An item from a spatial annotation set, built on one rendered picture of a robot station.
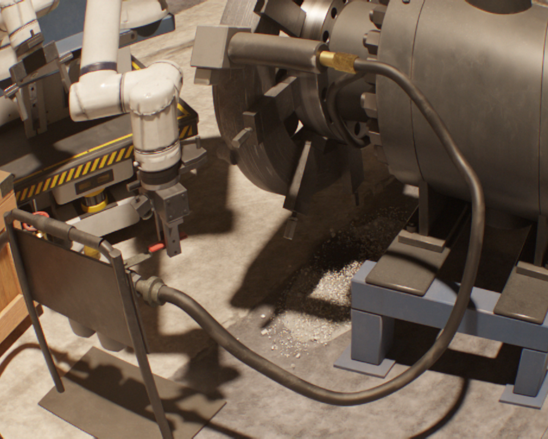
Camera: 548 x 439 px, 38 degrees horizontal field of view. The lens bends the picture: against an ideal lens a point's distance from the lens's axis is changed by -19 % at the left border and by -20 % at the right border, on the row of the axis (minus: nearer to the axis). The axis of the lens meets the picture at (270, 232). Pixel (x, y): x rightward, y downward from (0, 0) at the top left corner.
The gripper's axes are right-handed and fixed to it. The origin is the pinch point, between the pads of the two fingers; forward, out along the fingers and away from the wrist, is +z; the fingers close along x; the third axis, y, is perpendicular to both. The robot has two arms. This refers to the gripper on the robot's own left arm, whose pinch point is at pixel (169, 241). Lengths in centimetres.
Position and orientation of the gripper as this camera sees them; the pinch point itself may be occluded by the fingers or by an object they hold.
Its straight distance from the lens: 177.3
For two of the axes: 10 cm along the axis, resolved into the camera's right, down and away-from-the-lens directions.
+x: 5.2, 4.4, -7.4
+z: 0.8, 8.3, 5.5
